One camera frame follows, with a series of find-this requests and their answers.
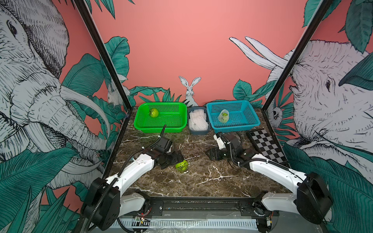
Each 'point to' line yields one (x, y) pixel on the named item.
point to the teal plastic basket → (232, 116)
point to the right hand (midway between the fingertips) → (209, 149)
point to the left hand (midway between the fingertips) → (179, 158)
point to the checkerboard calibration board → (266, 146)
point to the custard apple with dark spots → (224, 117)
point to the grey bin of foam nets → (198, 120)
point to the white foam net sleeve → (223, 111)
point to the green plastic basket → (151, 117)
